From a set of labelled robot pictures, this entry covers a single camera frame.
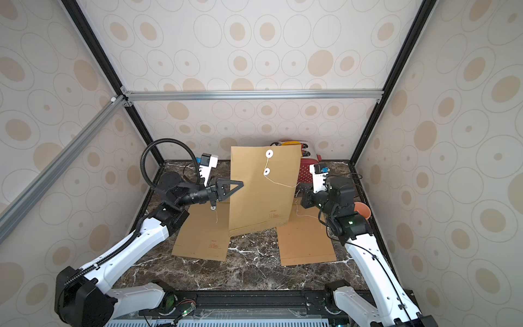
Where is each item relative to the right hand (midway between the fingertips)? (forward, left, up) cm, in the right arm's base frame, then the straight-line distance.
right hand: (297, 186), depth 72 cm
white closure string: (+8, +38, -28) cm, 48 cm away
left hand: (-9, +17, +10) cm, 21 cm away
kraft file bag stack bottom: (-6, -6, -30) cm, 31 cm away
